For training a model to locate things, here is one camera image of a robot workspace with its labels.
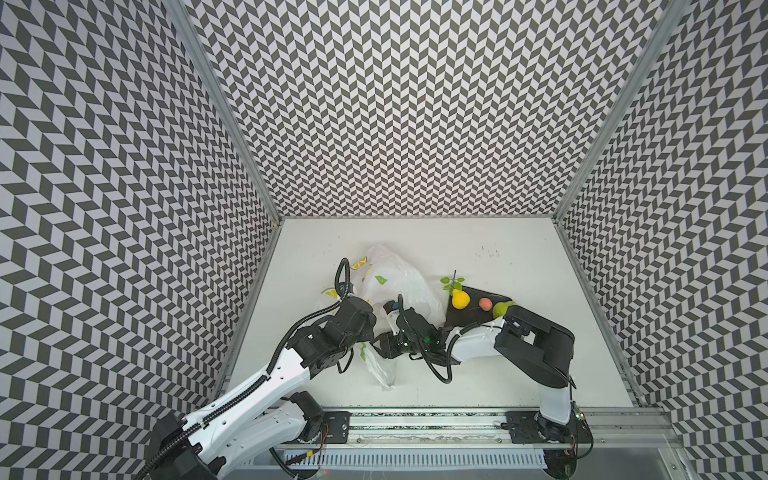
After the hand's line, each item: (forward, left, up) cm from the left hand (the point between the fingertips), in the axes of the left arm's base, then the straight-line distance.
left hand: (365, 320), depth 78 cm
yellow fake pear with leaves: (+10, -28, -8) cm, 31 cm away
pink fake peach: (+9, -35, -8) cm, 38 cm away
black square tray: (+8, -32, -11) cm, 35 cm away
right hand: (-3, -2, -13) cm, 13 cm away
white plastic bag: (+13, -5, +1) cm, 14 cm away
